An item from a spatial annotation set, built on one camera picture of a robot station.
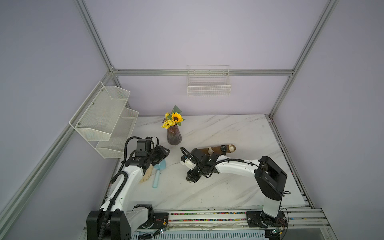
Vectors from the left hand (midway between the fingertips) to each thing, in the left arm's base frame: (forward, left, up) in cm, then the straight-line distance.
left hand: (167, 153), depth 83 cm
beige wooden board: (-6, +13, -13) cm, 19 cm away
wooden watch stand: (+6, -29, -5) cm, 30 cm away
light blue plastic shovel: (-2, +6, -12) cm, 13 cm away
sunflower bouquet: (+19, -3, +10) cm, 21 cm away
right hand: (-10, -13, -10) cm, 19 cm away
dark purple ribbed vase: (+18, -1, -9) cm, 20 cm away
